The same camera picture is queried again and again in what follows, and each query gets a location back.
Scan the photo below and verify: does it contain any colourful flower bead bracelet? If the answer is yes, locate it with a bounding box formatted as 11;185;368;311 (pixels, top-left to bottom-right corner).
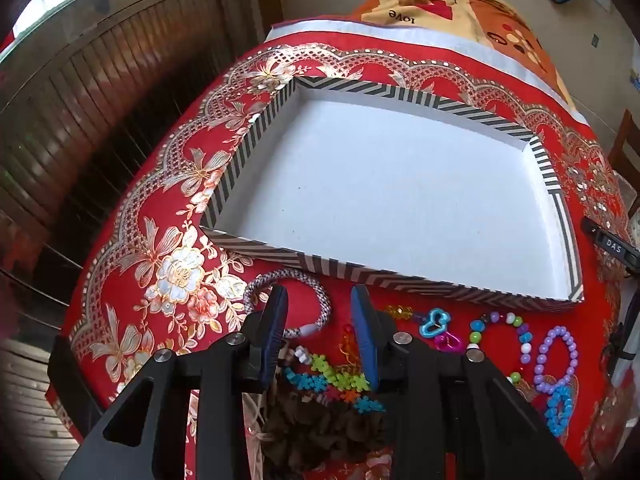
284;345;388;413

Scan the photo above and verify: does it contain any printed blanket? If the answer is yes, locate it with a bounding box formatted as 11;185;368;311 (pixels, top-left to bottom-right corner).
352;0;573;111

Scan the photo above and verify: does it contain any blue bead bracelet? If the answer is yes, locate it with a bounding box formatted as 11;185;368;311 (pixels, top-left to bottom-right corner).
544;385;575;436

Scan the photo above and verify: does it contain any black flat stand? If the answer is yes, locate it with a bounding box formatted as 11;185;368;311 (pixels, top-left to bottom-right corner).
47;335;103;436

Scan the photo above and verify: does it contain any dark object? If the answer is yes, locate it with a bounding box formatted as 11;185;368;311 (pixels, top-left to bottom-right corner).
607;285;640;386

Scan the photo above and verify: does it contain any wooden slatted door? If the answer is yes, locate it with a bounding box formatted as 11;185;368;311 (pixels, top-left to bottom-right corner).
0;0;263;311

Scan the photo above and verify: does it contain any multicolour bead bracelet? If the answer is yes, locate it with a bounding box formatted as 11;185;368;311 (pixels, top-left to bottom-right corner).
467;311;533;386

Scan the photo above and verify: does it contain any white sheet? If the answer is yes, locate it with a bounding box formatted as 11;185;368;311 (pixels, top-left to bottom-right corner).
265;19;588;126

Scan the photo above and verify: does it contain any brown scrunchie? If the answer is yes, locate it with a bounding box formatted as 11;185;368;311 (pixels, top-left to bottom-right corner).
262;390;396;478

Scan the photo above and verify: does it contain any orange bead necklace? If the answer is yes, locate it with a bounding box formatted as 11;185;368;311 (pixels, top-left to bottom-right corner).
340;304;416;361

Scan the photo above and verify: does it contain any striped cardboard box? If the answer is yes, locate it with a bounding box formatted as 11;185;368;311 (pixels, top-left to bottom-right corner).
200;76;585;312

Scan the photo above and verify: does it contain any purple bead bracelet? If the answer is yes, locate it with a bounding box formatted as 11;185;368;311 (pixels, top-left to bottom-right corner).
532;326;578;396

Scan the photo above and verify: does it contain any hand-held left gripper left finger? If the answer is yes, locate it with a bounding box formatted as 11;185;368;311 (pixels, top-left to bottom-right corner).
59;285;291;480

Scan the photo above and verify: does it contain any red floral tablecloth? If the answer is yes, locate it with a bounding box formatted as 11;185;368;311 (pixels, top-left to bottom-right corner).
47;42;636;480

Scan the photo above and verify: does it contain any pink clip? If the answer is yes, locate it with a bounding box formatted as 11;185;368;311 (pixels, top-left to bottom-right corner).
434;332;463;356

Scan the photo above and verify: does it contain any grey braided rope bracelet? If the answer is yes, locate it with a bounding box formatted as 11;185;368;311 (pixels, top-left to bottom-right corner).
242;269;332;338

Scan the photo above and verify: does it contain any blue heart clip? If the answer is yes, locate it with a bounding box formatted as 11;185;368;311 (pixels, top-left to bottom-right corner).
419;308;452;339

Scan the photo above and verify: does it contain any wooden chair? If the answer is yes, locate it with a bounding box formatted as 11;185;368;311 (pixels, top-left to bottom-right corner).
607;107;640;176

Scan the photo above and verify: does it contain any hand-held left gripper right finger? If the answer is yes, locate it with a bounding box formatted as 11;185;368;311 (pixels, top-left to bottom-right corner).
350;285;583;480

